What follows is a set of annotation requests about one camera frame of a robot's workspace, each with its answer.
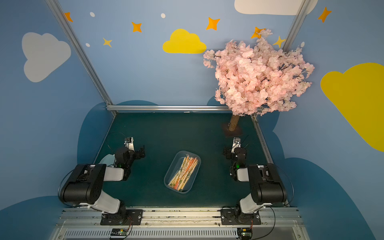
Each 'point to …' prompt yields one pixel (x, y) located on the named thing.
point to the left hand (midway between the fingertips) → (136, 144)
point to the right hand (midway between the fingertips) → (236, 144)
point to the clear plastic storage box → (174, 165)
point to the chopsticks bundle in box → (183, 174)
